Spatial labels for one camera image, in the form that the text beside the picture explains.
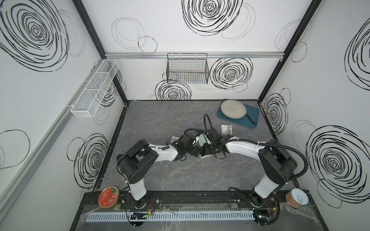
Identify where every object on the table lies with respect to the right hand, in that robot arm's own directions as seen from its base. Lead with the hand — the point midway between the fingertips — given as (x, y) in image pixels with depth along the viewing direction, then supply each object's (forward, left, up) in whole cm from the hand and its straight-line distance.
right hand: (205, 150), depth 91 cm
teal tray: (+34, -40, -2) cm, 53 cm away
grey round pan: (+37, -25, -1) cm, 45 cm away
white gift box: (+7, +20, +2) cm, 22 cm away
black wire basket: (+69, +13, +15) cm, 72 cm away
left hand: (+4, +6, +1) cm, 7 cm away
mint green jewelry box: (+6, +2, +3) cm, 7 cm away
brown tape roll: (-26, -44, +4) cm, 51 cm away
